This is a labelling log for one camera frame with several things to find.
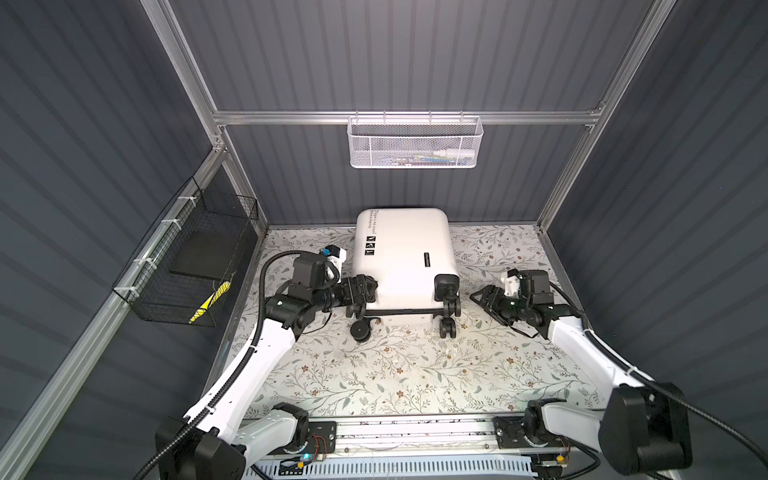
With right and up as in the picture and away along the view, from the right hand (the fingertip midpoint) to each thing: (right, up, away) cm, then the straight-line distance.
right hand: (481, 303), depth 85 cm
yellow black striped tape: (-67, +6, -14) cm, 69 cm away
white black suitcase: (-20, +13, 0) cm, 24 cm away
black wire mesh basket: (-77, +14, -11) cm, 79 cm away
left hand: (-33, +6, -9) cm, 35 cm away
